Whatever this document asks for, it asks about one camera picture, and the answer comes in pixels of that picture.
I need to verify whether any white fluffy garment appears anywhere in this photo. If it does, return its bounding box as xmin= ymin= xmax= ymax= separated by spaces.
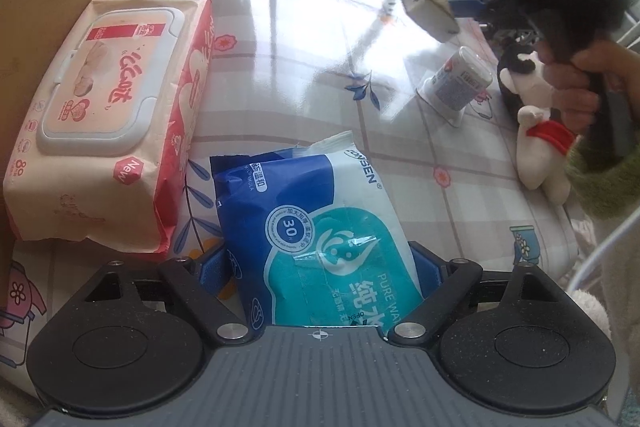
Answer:
xmin=570 ymin=217 xmax=640 ymax=427

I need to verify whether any person's right forearm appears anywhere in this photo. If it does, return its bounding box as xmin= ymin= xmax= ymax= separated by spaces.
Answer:
xmin=565 ymin=132 xmax=640 ymax=220

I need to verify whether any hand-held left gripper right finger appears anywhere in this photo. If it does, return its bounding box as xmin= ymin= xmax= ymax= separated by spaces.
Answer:
xmin=387 ymin=241 xmax=557 ymax=349

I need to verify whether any person's right hand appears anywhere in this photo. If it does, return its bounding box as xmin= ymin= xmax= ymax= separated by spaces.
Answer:
xmin=536 ymin=42 xmax=640 ymax=134

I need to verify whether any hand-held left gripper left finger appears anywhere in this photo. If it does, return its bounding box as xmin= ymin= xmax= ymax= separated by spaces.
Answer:
xmin=65 ymin=243 xmax=253 ymax=347

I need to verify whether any brown cardboard box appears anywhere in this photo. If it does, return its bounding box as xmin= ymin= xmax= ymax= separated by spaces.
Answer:
xmin=0 ymin=0 xmax=159 ymax=228

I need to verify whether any small white can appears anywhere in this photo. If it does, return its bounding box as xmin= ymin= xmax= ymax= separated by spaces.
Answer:
xmin=416 ymin=46 xmax=493 ymax=114

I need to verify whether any plush doll with red shirt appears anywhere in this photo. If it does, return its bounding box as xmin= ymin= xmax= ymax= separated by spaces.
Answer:
xmin=496 ymin=41 xmax=577 ymax=204

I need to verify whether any pink wet wipes pack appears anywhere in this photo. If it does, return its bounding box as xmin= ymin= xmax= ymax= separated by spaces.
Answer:
xmin=2 ymin=0 xmax=214 ymax=256

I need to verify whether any blue wet wipes packet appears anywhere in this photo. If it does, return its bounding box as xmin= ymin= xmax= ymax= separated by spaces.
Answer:
xmin=209 ymin=131 xmax=427 ymax=329

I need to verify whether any small beige box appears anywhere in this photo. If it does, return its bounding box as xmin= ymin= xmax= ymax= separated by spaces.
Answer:
xmin=391 ymin=0 xmax=461 ymax=44

